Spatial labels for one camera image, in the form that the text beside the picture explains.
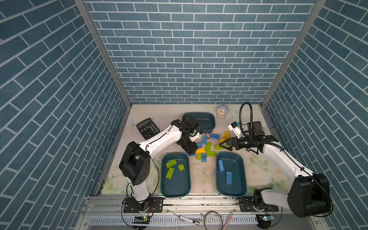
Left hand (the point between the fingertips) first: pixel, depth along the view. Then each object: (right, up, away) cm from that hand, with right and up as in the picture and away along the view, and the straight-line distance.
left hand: (190, 149), depth 84 cm
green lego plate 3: (+14, -5, +9) cm, 17 cm away
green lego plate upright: (+12, -1, +12) cm, 17 cm away
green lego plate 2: (+19, +4, -10) cm, 22 cm away
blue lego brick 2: (-1, -1, -9) cm, 9 cm away
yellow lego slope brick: (+26, +7, +16) cm, 31 cm away
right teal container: (+27, -9, +5) cm, 29 cm away
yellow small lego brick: (+6, -3, +9) cm, 12 cm away
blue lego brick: (+22, -16, -2) cm, 28 cm away
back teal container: (+12, +16, +25) cm, 32 cm away
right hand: (+19, +5, -3) cm, 20 cm away
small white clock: (+24, +24, +24) cm, 42 cm away
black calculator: (-31, +10, +18) cm, 37 cm away
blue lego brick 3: (+6, 0, +11) cm, 13 cm away
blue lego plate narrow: (+10, +3, +15) cm, 18 cm away
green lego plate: (-12, -14, 0) cm, 19 cm away
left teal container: (-9, -17, -1) cm, 19 cm away
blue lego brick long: (+19, -10, +2) cm, 21 cm away
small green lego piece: (-6, -11, +1) cm, 13 cm away
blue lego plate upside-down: (+17, +6, +15) cm, 24 cm away
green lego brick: (-12, -10, +3) cm, 16 cm away
